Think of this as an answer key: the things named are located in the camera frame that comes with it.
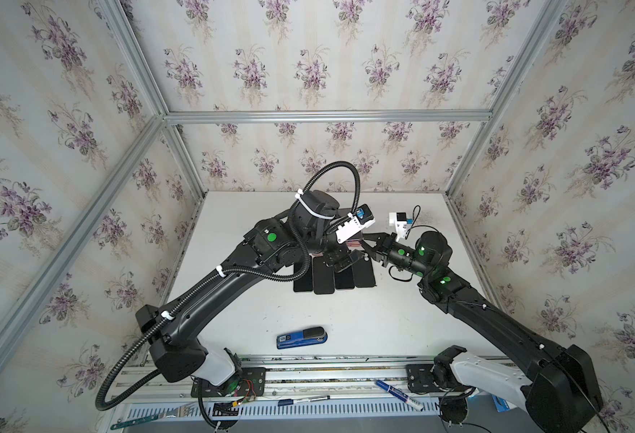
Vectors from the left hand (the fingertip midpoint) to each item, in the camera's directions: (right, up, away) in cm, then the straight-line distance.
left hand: (354, 236), depth 65 cm
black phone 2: (0, -17, +28) cm, 33 cm away
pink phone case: (+1, -2, +3) cm, 4 cm away
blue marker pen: (+13, -43, +6) cm, 45 cm away
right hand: (+4, 0, +5) cm, 6 cm away
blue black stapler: (-12, -30, +13) cm, 35 cm away
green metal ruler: (-56, -48, +3) cm, 74 cm away
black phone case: (-7, -17, +28) cm, 34 cm away
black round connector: (+28, -47, +6) cm, 55 cm away
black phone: (-14, -19, +28) cm, 37 cm away
